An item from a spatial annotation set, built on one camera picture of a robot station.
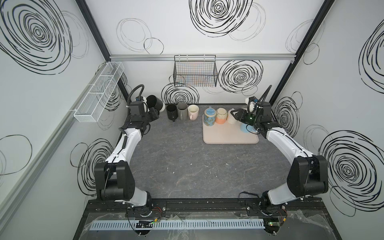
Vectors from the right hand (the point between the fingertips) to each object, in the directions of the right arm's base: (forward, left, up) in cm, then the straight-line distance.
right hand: (231, 112), depth 85 cm
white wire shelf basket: (-7, +72, +11) cm, 73 cm away
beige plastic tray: (+4, -2, -26) cm, 27 cm away
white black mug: (+2, +45, +6) cm, 45 cm away
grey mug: (+15, +30, -14) cm, 36 cm away
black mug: (+14, +38, -15) cm, 43 cm away
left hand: (+1, +43, +1) cm, 43 cm away
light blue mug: (-12, -6, +1) cm, 13 cm away
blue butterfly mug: (+9, +11, -14) cm, 20 cm away
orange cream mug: (+10, +3, -14) cm, 18 cm away
